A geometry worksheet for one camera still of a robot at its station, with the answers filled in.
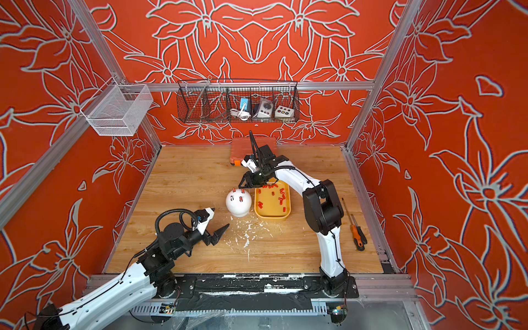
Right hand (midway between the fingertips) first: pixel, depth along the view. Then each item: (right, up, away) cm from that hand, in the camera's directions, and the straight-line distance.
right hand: (239, 185), depth 87 cm
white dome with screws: (0, -7, -2) cm, 7 cm away
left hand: (-6, -10, -11) cm, 16 cm away
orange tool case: (-2, +19, +30) cm, 35 cm away
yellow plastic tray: (+15, -9, +8) cm, 20 cm away
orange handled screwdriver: (+50, -21, -5) cm, 54 cm away
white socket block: (+19, +34, +7) cm, 40 cm away
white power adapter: (+12, +35, +4) cm, 37 cm away
